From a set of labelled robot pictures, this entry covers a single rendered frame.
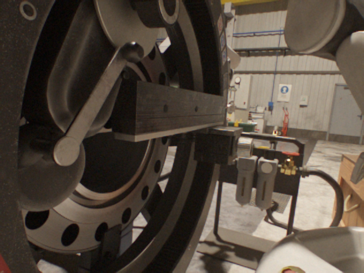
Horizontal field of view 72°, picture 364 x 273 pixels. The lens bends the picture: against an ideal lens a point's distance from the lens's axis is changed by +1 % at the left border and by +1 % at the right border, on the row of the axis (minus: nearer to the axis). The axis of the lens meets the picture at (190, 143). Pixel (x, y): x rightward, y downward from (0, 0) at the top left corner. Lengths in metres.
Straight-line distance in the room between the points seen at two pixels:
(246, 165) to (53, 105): 1.02
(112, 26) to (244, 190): 1.04
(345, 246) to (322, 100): 10.34
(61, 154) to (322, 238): 0.67
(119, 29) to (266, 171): 0.98
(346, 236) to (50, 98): 0.77
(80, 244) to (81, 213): 0.06
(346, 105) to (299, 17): 10.30
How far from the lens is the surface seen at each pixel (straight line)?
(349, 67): 0.68
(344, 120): 10.99
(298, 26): 0.75
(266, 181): 1.18
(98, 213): 0.50
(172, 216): 0.63
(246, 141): 0.53
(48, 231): 0.43
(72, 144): 0.22
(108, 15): 0.27
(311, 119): 11.03
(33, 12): 0.22
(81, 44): 0.26
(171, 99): 0.35
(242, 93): 7.01
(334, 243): 0.79
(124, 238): 1.02
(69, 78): 0.24
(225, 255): 1.26
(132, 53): 0.26
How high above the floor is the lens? 0.65
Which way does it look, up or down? 7 degrees down
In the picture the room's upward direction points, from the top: 5 degrees clockwise
